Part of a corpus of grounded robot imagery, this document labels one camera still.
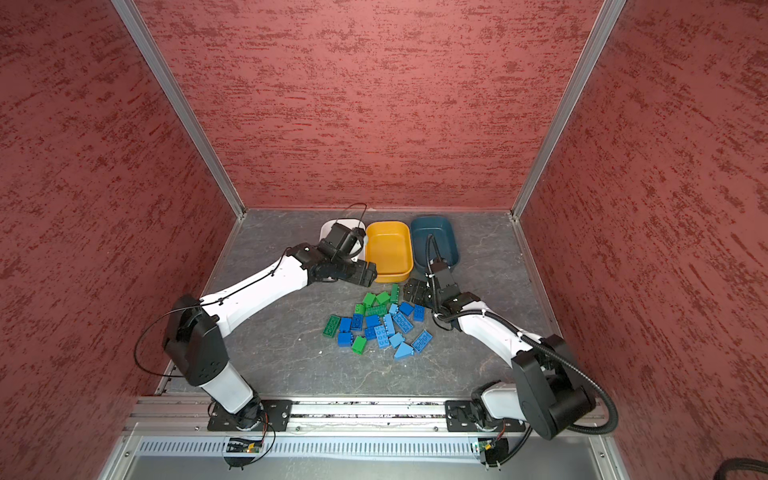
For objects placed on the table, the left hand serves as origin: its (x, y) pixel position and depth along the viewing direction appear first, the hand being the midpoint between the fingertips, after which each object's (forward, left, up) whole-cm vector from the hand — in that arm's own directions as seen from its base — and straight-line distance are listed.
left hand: (361, 276), depth 85 cm
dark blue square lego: (-14, +5, -13) cm, 20 cm away
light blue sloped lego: (-17, -12, -12) cm, 24 cm away
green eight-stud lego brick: (-4, -5, -13) cm, 15 cm away
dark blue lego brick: (-5, -17, -14) cm, 23 cm away
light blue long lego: (-8, -13, -13) cm, 20 cm away
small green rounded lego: (-4, +1, -13) cm, 13 cm away
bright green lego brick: (-16, 0, -13) cm, 20 cm away
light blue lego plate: (-14, -18, -14) cm, 27 cm away
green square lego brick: (-1, -2, -12) cm, 12 cm away
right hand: (-3, -15, -7) cm, 17 cm away
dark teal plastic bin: (+29, -28, -11) cm, 42 cm away
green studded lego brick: (+1, -10, -12) cm, 15 cm away
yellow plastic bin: (+22, -7, -13) cm, 26 cm away
